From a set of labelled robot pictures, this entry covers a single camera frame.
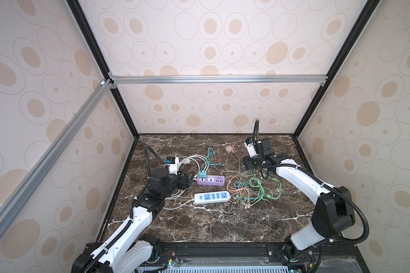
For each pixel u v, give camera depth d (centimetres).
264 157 65
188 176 71
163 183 58
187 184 70
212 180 94
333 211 44
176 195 90
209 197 88
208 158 106
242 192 92
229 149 110
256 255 75
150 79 94
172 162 69
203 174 92
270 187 95
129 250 56
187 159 103
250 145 78
